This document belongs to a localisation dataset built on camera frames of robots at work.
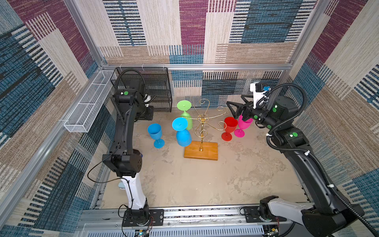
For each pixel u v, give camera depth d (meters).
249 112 0.55
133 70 0.65
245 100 0.65
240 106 0.54
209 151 0.95
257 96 0.53
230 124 0.89
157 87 1.09
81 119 0.92
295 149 0.44
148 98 0.66
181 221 0.73
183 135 0.75
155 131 0.88
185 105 0.76
